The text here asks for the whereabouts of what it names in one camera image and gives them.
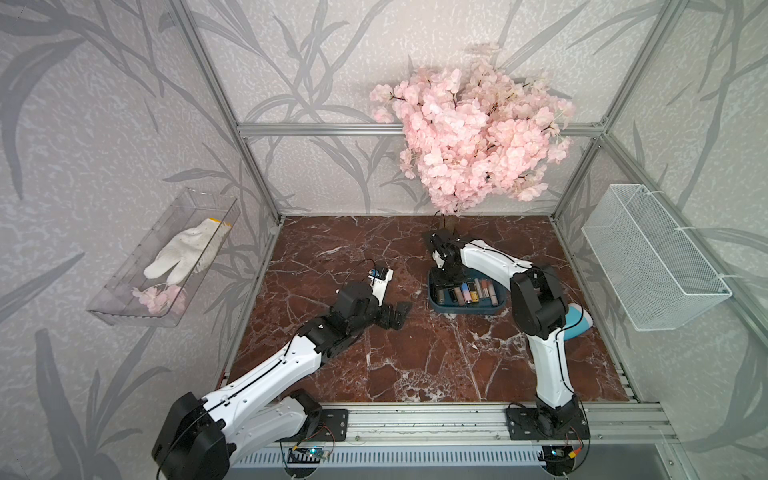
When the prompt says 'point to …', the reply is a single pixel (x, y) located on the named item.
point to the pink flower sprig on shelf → (164, 301)
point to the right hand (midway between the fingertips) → (439, 284)
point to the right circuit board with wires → (560, 459)
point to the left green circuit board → (312, 454)
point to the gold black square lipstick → (473, 292)
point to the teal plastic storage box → (444, 300)
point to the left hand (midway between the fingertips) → (398, 299)
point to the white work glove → (190, 251)
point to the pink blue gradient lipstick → (464, 287)
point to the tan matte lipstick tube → (459, 296)
